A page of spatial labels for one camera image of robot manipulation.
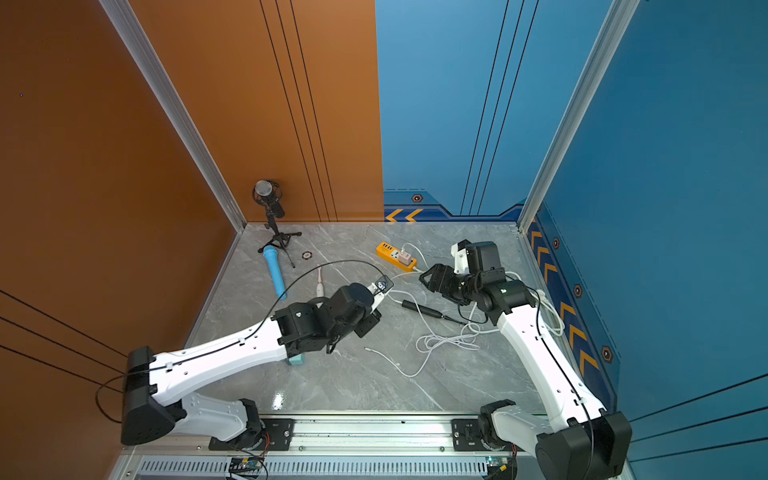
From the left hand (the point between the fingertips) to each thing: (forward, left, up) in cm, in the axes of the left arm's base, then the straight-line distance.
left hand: (375, 298), depth 74 cm
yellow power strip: (+30, -3, -18) cm, 35 cm away
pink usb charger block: (+24, -8, -14) cm, 29 cm away
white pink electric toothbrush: (+17, +21, -22) cm, 35 cm away
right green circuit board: (-31, -32, -24) cm, 50 cm away
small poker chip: (+31, +28, -22) cm, 48 cm away
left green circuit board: (-33, +31, -23) cm, 50 cm away
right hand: (+4, -14, +2) cm, 14 cm away
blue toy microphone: (+27, +40, -19) cm, 51 cm away
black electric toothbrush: (+7, -15, -19) cm, 26 cm away
